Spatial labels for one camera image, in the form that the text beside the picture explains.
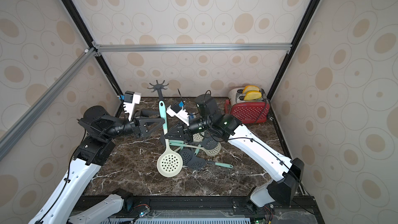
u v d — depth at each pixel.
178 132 0.54
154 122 0.50
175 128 0.54
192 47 0.90
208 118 0.49
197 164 0.84
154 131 0.51
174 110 0.51
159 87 0.70
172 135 0.56
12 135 0.52
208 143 0.94
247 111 0.95
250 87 0.97
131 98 0.47
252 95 0.95
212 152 0.90
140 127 0.48
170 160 0.62
